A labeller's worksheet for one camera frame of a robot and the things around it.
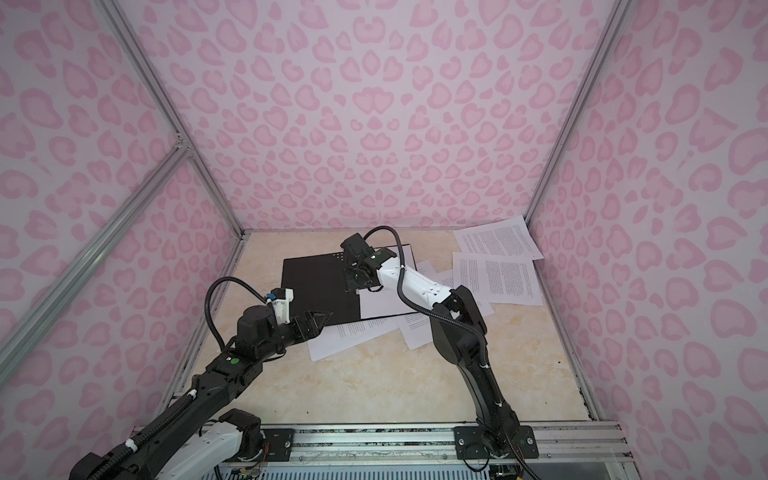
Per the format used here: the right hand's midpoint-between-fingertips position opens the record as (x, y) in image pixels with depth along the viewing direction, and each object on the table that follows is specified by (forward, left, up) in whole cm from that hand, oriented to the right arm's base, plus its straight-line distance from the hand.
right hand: (356, 277), depth 92 cm
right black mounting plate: (-42, -31, -11) cm, 53 cm away
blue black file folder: (+6, +16, -13) cm, 22 cm away
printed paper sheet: (-15, +6, -11) cm, 20 cm away
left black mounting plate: (-42, +15, -10) cm, 46 cm away
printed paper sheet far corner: (+28, -56, -12) cm, 64 cm away
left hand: (-15, +7, +4) cm, 17 cm away
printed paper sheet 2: (-10, -19, -12) cm, 25 cm away
